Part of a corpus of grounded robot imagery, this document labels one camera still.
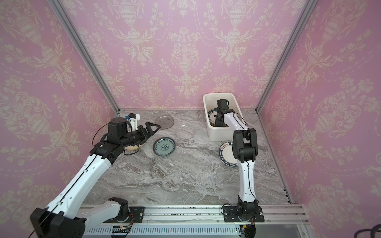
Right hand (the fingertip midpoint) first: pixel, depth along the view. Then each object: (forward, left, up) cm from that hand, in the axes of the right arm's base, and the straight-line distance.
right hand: (218, 113), depth 107 cm
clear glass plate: (-8, +24, -10) cm, 28 cm away
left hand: (-29, +36, +20) cm, 51 cm away
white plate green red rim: (-6, +5, +1) cm, 8 cm away
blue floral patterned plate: (-20, +39, -8) cm, 45 cm away
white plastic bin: (+11, +4, +1) cm, 12 cm away
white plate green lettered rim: (-27, -3, -13) cm, 30 cm away
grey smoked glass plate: (+2, +40, -8) cm, 41 cm away
